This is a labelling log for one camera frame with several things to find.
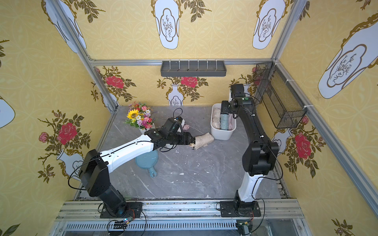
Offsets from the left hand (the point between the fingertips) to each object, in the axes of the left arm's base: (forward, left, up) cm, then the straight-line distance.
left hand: (184, 136), depth 85 cm
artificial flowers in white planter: (+14, +28, +3) cm, 31 cm away
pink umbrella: (+18, -33, -9) cm, 39 cm away
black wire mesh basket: (+2, -50, +19) cm, 54 cm away
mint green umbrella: (+14, -27, -4) cm, 30 cm away
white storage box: (+6, -23, -8) cm, 25 cm away
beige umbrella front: (+16, -21, -5) cm, 28 cm away
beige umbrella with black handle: (+3, -11, -10) cm, 15 cm away
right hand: (+15, -29, +9) cm, 34 cm away
